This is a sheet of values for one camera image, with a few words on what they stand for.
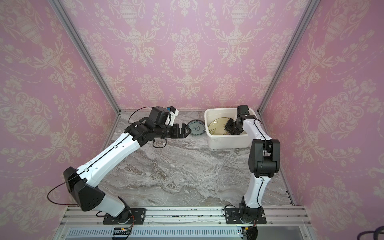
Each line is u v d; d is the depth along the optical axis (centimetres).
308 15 71
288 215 76
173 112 69
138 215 75
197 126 109
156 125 55
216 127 102
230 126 87
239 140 93
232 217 73
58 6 70
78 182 41
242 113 78
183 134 64
